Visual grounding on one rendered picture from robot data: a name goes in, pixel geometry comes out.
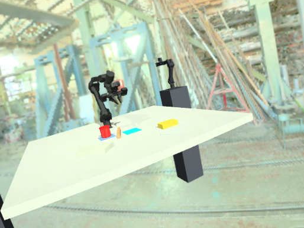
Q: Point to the red cup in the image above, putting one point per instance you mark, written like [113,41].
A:
[105,131]

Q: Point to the pale white flat tile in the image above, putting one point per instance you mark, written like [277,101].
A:
[172,131]

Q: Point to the yellow rectangular block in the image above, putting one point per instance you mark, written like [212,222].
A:
[167,124]

